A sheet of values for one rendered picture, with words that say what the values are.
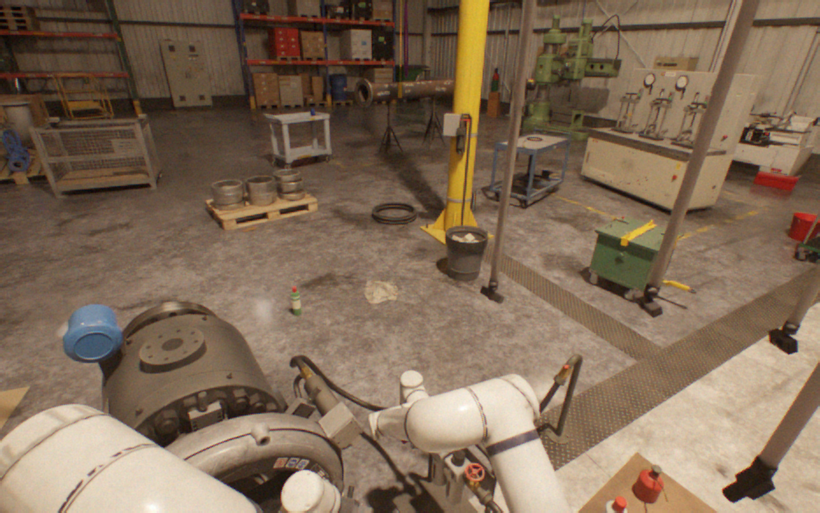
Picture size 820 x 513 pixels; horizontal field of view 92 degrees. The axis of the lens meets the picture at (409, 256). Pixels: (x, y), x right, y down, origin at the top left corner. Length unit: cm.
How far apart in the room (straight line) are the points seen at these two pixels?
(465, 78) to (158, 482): 403
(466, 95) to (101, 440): 400
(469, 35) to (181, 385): 364
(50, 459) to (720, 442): 289
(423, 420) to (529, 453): 22
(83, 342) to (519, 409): 146
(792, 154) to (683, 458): 752
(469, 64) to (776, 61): 804
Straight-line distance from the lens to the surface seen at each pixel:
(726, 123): 675
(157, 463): 51
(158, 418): 156
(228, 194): 520
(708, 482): 274
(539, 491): 93
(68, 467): 54
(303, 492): 102
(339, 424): 142
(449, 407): 89
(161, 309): 215
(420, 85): 863
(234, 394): 158
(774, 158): 973
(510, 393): 94
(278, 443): 129
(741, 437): 310
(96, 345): 181
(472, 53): 422
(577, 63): 1155
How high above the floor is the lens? 189
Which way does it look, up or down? 27 degrees down
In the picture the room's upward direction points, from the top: 1 degrees clockwise
